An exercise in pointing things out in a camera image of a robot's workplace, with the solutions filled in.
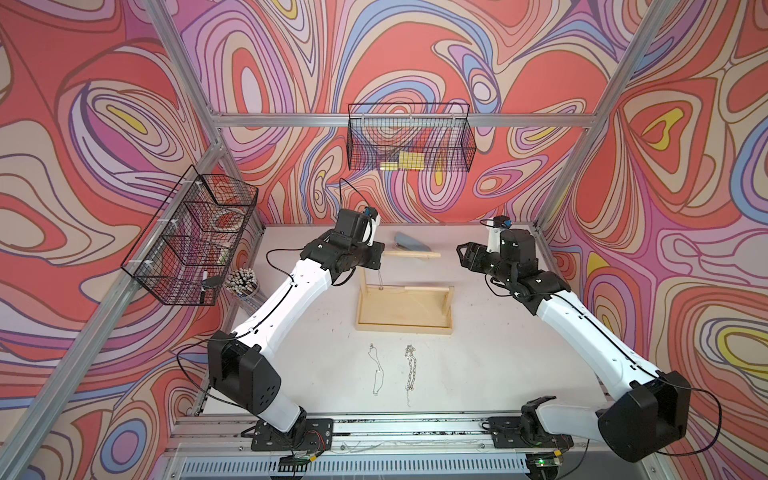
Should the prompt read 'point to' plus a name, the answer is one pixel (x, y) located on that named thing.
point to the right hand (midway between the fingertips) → (467, 257)
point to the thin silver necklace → (379, 376)
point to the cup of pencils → (242, 282)
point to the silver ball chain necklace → (381, 283)
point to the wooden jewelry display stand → (404, 309)
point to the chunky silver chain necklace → (412, 369)
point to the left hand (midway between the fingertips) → (382, 251)
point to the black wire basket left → (184, 256)
